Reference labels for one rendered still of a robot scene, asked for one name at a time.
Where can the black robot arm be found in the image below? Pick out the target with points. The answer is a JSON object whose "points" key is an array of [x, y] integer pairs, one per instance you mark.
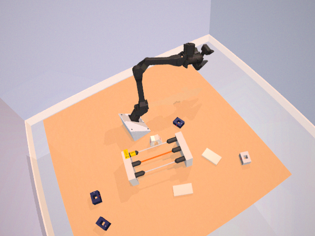
{"points": [[175, 60]]}

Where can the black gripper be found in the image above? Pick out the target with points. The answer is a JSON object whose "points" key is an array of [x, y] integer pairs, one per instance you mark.
{"points": [[199, 60]]}

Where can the cream flat rectangular block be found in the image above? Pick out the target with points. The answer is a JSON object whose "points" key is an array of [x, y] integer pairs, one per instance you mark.
{"points": [[211, 156], [182, 189]]}

